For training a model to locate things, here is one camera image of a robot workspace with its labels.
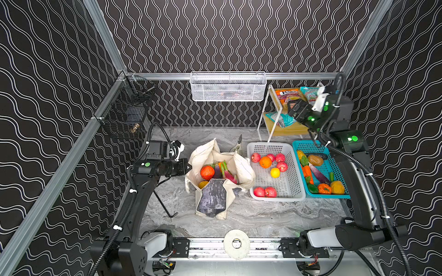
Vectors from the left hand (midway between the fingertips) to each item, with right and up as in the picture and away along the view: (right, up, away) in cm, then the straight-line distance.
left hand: (194, 166), depth 75 cm
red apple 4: (+41, +3, +24) cm, 47 cm away
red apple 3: (+32, +3, +25) cm, 40 cm away
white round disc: (+16, -36, -2) cm, 40 cm away
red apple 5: (+45, -2, +20) cm, 49 cm away
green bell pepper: (+58, -13, +12) cm, 60 cm away
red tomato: (+5, -4, +10) cm, 12 cm away
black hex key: (-19, -20, +12) cm, 30 cm away
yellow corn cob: (+58, +4, +25) cm, 63 cm away
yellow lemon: (+41, -6, +19) cm, 46 cm away
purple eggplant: (+10, -5, +13) cm, 17 cm away
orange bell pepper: (+63, -12, +11) cm, 66 cm away
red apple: (+31, -14, +11) cm, 35 cm away
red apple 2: (+36, -14, +10) cm, 40 cm away
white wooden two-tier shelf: (+39, +22, +11) cm, 46 cm away
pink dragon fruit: (+15, -6, +15) cm, 22 cm away
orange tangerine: (+36, 0, +22) cm, 43 cm away
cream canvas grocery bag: (+9, -15, +1) cm, 18 cm away
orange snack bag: (+43, +34, +10) cm, 56 cm away
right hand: (+40, +25, -10) cm, 48 cm away
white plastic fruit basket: (+48, -12, +17) cm, 52 cm away
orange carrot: (+60, -5, +22) cm, 64 cm away
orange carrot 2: (+61, -10, +19) cm, 65 cm away
